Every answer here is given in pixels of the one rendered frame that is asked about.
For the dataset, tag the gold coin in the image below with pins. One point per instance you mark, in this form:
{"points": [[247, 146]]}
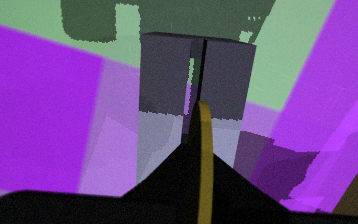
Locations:
{"points": [[198, 206]]}

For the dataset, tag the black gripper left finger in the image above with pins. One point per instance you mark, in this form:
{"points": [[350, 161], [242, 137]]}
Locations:
{"points": [[159, 199]]}

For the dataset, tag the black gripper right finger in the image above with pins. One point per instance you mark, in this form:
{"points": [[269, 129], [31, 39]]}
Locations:
{"points": [[237, 201]]}

